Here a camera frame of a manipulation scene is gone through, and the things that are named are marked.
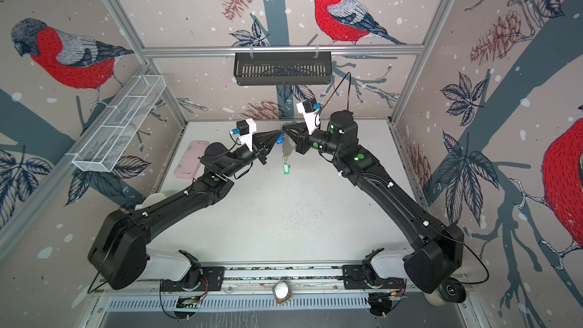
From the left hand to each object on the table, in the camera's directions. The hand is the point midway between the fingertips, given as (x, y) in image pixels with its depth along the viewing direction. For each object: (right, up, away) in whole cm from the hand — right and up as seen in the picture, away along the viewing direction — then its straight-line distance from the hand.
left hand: (282, 129), depth 67 cm
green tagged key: (+1, -13, +12) cm, 18 cm away
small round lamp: (0, -46, -4) cm, 46 cm away
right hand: (+1, +1, 0) cm, 2 cm away
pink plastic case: (-47, -14, +38) cm, 62 cm away
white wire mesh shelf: (-58, +3, +11) cm, 59 cm away
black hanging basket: (-3, +30, +40) cm, 50 cm away
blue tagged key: (-1, -3, +3) cm, 5 cm away
